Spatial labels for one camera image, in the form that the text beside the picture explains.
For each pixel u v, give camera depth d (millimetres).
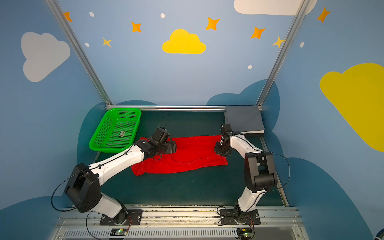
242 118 1093
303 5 691
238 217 666
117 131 1120
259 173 479
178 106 1209
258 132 1066
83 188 425
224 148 801
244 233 716
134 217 748
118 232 710
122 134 1076
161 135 652
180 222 736
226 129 777
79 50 836
